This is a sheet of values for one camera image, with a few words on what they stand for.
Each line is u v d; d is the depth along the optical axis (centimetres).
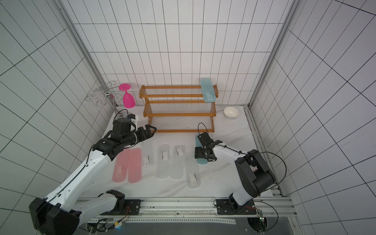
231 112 110
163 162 89
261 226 66
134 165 86
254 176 44
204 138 73
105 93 88
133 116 71
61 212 37
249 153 49
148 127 68
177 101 121
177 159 88
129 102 100
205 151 67
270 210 71
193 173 84
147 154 90
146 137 67
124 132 58
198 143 76
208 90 88
